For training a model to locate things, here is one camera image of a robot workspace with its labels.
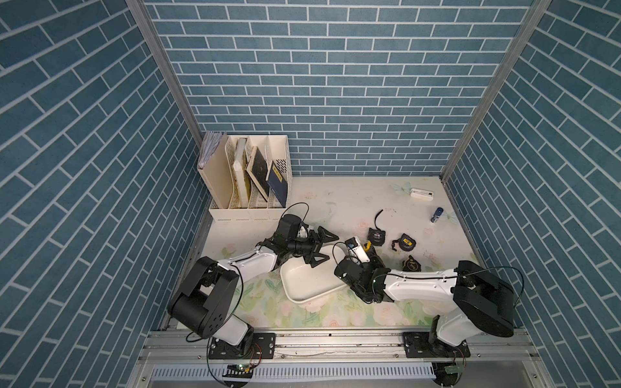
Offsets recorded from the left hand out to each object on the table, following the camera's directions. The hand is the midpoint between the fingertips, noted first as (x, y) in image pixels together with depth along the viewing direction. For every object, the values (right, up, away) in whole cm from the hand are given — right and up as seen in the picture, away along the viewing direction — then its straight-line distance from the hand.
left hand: (339, 248), depth 80 cm
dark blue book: (-25, +23, +26) cm, 43 cm away
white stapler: (+41, +19, +32) cm, 55 cm away
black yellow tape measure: (+27, -8, +8) cm, 29 cm away
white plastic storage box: (-14, -15, +8) cm, 22 cm away
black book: (-33, +29, +21) cm, 49 cm away
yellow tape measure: (+10, 0, +2) cm, 10 cm away
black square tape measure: (+16, +2, +16) cm, 22 cm away
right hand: (+11, -3, +6) cm, 13 cm away
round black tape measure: (+27, -1, +14) cm, 30 cm away
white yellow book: (-36, +28, +9) cm, 46 cm away
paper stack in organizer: (-49, +39, +11) cm, 64 cm away
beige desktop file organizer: (-49, +23, +19) cm, 57 cm away
